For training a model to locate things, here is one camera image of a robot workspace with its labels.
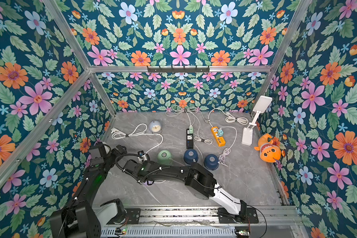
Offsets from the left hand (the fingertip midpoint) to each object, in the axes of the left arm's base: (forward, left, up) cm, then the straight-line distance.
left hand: (122, 150), depth 86 cm
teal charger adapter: (+11, -62, -4) cm, 63 cm away
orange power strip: (+8, -62, -9) cm, 63 cm away
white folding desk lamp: (+13, -83, +17) cm, 86 cm away
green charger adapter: (+15, -42, -5) cm, 45 cm away
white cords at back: (+41, -33, -9) cm, 53 cm away
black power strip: (+10, -41, -9) cm, 43 cm away
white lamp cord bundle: (+28, -75, -10) cm, 81 cm away
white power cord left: (+22, -4, -10) cm, 24 cm away
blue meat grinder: (-6, -39, 0) cm, 40 cm away
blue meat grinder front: (-12, -51, -1) cm, 53 cm away
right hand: (-9, -15, -8) cm, 19 cm away
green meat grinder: (-7, -25, -1) cm, 26 cm away
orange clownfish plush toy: (-7, -88, -4) cm, 89 cm away
